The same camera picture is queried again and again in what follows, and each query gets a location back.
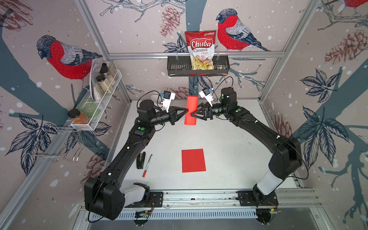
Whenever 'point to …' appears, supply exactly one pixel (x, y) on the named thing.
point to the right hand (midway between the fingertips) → (191, 113)
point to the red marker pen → (147, 166)
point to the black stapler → (140, 160)
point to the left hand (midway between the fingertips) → (189, 108)
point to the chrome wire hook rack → (58, 142)
